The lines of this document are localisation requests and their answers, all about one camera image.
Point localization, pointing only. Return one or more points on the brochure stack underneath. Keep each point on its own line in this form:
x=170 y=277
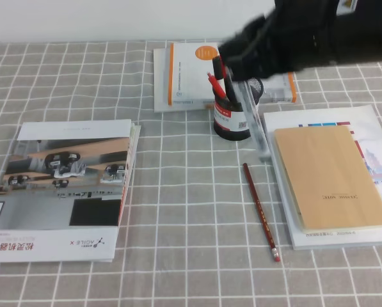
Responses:
x=114 y=170

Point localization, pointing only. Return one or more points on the red marker pen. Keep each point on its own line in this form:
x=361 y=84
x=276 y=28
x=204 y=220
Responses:
x=217 y=88

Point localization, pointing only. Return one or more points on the Agilex robot brochure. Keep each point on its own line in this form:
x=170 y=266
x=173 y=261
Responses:
x=44 y=189

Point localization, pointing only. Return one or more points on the black mesh pen holder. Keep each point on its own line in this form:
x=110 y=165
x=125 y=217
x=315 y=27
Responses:
x=229 y=120

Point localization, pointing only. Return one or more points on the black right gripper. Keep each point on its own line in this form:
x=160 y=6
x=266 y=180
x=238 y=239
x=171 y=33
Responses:
x=294 y=36

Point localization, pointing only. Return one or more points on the red pencil with eraser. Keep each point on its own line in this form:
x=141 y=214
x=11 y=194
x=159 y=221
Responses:
x=261 y=214

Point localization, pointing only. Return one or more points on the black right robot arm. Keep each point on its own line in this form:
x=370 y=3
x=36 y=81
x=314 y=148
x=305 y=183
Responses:
x=356 y=33

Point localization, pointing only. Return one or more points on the orange white robotics book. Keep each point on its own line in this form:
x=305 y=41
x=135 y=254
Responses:
x=188 y=86

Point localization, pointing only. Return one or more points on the white report book right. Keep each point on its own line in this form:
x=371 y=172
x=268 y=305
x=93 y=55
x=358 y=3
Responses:
x=367 y=133

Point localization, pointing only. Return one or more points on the brown kraft notebook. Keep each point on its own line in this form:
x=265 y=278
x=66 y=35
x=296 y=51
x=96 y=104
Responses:
x=332 y=187

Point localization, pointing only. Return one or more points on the black capped white marker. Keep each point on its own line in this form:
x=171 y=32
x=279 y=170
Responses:
x=248 y=94

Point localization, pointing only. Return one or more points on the grey checkered tablecloth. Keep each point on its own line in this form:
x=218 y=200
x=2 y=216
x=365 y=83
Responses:
x=190 y=233

